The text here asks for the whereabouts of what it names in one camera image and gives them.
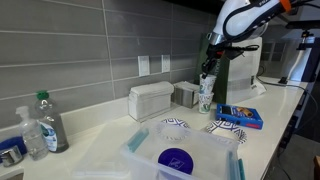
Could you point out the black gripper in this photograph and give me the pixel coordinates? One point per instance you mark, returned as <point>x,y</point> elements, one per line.
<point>214,55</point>

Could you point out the patterned paper cup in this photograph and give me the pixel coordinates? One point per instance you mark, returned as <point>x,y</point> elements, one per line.
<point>205,105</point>
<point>207,86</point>

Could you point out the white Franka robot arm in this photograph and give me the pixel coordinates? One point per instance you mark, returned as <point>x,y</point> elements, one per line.
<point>240,16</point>

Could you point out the blue patterned paper plate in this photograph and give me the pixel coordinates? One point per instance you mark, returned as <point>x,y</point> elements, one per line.
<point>175,122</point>
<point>226,130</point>

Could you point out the dark green bag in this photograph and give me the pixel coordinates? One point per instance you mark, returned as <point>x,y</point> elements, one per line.
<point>221,83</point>

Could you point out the metal napkin box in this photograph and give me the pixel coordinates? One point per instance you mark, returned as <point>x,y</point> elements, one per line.
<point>185,95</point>

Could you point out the blue snack box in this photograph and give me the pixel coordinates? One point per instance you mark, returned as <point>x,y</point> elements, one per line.
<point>240,116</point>

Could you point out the white paper towel dispenser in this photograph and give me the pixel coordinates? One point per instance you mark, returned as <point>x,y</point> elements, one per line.
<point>150,100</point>

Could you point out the small black plug adapter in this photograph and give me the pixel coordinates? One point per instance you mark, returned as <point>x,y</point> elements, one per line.
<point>283,80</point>

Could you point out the clear plastic storage container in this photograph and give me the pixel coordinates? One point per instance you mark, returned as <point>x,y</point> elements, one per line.
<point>186,146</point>

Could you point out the purple round lid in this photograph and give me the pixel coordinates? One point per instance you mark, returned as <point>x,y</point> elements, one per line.
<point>175,161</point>

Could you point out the clear plastic container lid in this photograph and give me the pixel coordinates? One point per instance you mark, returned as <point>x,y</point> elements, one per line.
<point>100,156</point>

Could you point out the green capped soap bottle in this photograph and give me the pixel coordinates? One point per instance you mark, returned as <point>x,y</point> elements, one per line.
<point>53,133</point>

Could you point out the clear pump sanitizer bottle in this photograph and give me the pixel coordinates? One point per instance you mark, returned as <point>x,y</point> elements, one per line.
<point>33,140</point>

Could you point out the blue sponge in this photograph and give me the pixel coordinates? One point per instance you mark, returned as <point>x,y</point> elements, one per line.
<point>13,143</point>

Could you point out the chrome faucet part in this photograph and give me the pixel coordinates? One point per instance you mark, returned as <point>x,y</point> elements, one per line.
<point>11,156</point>

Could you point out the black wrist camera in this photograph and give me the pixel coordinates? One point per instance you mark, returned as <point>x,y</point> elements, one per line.
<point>241,50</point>

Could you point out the white wall outlet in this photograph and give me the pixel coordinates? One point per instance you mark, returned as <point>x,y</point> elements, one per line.
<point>143,65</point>
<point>165,63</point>

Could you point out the black camera on tripod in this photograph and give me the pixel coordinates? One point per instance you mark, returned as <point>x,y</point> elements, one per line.
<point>301,25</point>

